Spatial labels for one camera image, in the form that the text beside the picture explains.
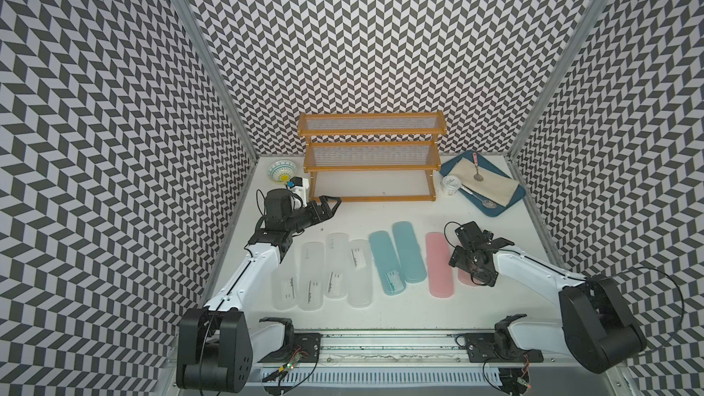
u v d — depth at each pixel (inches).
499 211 38.5
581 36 31.2
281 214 24.8
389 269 34.1
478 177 43.6
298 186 29.7
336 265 35.0
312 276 33.3
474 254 25.1
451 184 40.1
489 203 39.9
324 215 28.4
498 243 25.0
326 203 28.7
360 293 32.5
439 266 34.8
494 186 42.4
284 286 32.4
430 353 28.5
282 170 44.0
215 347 15.5
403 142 25.2
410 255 35.9
